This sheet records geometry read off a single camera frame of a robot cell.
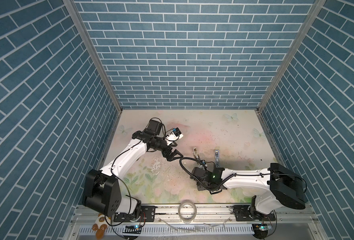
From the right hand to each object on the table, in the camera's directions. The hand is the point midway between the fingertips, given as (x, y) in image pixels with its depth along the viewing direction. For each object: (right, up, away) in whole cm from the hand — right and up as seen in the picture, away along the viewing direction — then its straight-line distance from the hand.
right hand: (197, 184), depth 83 cm
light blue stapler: (+13, +12, +10) cm, 20 cm away
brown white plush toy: (-45, -12, -16) cm, 50 cm away
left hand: (-11, +20, -4) cm, 23 cm away
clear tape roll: (-6, -12, -14) cm, 19 cm away
